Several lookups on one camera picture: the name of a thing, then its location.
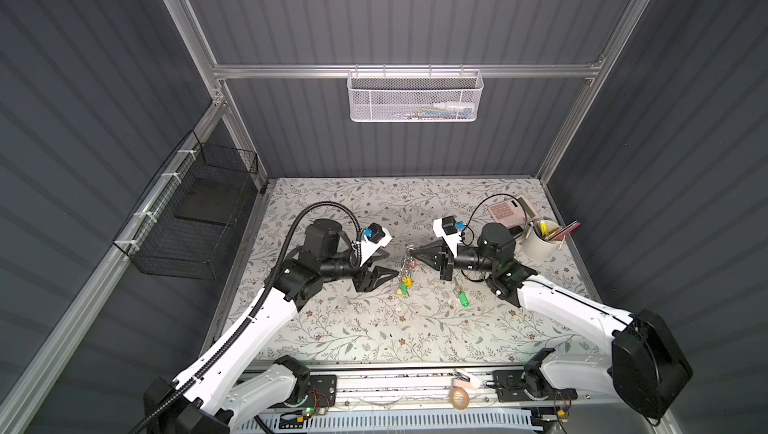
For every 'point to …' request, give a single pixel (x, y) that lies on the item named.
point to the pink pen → (566, 232)
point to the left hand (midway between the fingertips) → (391, 262)
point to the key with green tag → (463, 298)
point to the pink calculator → (513, 213)
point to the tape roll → (459, 398)
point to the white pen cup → (543, 240)
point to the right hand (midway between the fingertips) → (416, 256)
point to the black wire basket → (183, 225)
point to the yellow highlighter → (544, 228)
